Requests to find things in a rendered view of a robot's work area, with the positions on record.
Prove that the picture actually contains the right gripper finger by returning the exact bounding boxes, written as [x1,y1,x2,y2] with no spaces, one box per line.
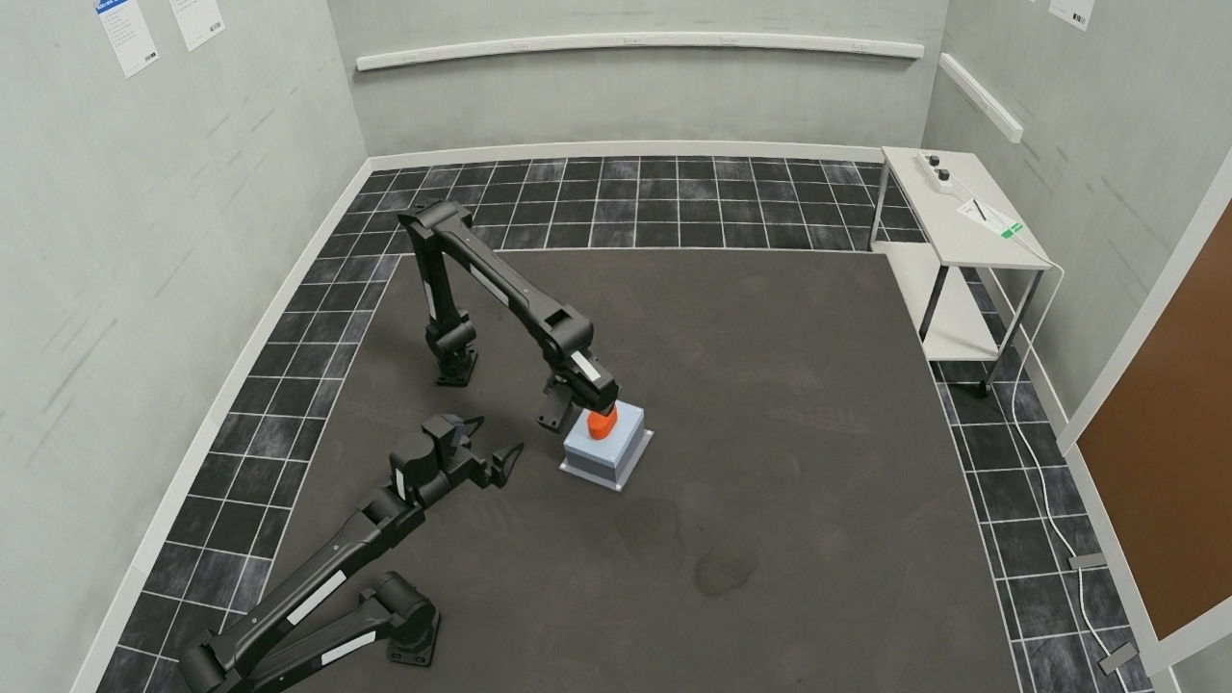
[493,441,525,486]
[460,416,485,438]

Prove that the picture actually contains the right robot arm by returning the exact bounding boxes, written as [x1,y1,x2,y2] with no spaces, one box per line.
[177,414,476,693]

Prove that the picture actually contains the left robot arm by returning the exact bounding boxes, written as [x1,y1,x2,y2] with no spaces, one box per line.
[398,199,618,434]

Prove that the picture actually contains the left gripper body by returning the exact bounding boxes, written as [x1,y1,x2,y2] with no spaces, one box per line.
[546,371,616,416]

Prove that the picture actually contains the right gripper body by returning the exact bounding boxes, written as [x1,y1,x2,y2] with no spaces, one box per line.
[439,434,503,492]

